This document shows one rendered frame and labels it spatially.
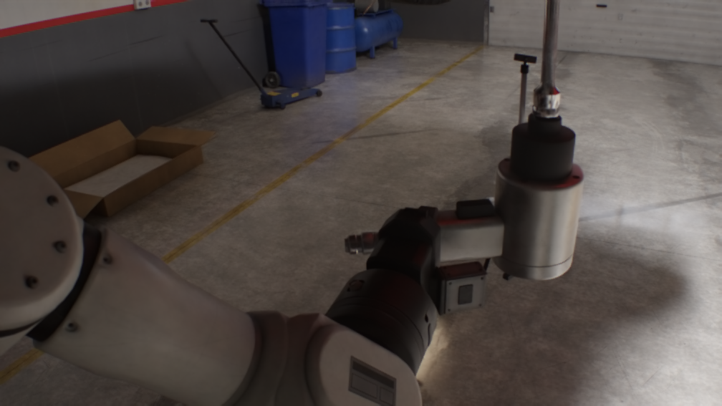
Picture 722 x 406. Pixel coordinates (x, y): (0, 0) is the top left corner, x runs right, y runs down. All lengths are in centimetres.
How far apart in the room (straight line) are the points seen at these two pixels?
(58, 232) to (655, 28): 904
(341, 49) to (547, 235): 657
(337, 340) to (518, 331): 199
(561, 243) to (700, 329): 202
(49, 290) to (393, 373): 23
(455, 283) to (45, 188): 37
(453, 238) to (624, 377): 169
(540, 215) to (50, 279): 45
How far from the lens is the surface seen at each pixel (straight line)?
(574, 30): 914
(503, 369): 211
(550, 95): 54
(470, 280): 51
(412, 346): 42
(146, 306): 28
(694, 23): 918
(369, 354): 35
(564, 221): 57
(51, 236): 23
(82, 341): 28
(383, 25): 823
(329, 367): 32
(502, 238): 58
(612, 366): 223
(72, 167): 434
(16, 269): 22
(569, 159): 56
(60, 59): 467
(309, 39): 620
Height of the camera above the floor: 142
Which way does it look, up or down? 25 degrees down
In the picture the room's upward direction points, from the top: 3 degrees counter-clockwise
